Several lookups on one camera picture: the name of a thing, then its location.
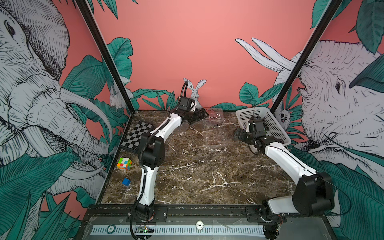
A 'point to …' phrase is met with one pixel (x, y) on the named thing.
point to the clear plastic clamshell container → (215, 116)
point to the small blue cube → (126, 182)
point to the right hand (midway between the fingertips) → (239, 131)
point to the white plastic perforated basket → (243, 116)
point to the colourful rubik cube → (124, 163)
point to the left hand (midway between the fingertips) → (206, 114)
